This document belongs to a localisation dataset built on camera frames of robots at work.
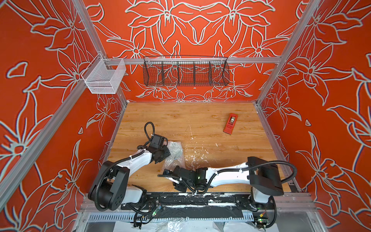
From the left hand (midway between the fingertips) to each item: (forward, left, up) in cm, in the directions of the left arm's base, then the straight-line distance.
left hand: (168, 152), depth 90 cm
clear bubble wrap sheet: (-5, -6, +4) cm, 9 cm away
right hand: (-16, -4, +3) cm, 17 cm away
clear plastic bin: (+37, +46, +30) cm, 67 cm away
